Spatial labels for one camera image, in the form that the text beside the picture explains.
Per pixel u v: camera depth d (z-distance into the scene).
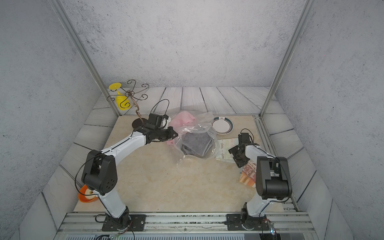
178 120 1.05
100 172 0.47
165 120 0.76
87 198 0.78
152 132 0.68
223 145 0.99
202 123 1.06
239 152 0.72
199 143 0.94
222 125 1.15
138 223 0.73
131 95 0.90
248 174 0.86
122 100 0.97
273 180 0.46
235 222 0.72
